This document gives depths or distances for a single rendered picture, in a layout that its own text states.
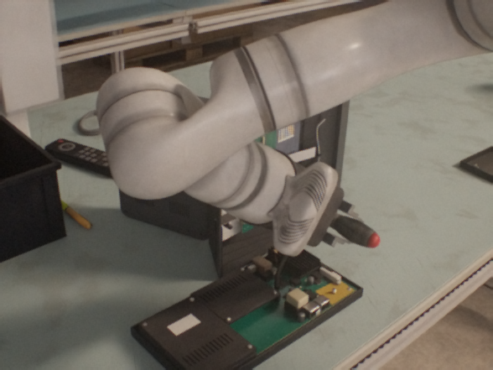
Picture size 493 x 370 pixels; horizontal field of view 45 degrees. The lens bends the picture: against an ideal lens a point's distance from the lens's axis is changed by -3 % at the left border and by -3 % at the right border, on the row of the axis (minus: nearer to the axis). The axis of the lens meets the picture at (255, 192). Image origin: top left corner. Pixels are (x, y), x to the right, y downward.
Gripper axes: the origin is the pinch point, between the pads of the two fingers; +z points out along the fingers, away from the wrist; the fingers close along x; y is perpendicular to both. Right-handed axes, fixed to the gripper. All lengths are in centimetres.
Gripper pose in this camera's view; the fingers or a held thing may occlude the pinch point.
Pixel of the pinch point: (357, 232)
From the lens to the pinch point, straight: 75.3
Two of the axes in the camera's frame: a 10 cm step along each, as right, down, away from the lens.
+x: -4.5, 8.9, 0.3
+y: -7.0, -3.8, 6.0
